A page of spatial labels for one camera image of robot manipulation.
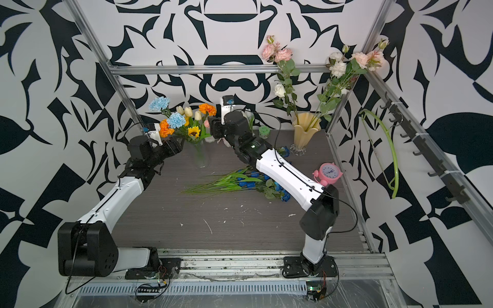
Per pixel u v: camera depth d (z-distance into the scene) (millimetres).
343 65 811
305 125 1019
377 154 790
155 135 726
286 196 892
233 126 525
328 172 991
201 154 995
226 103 599
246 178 955
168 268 737
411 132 599
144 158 627
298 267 744
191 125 870
